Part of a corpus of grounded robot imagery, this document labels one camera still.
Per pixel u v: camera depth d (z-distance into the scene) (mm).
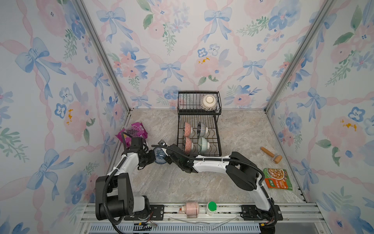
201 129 952
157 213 734
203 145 880
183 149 871
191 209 679
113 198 434
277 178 855
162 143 745
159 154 925
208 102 899
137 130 1001
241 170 547
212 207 679
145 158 753
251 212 733
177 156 670
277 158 922
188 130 950
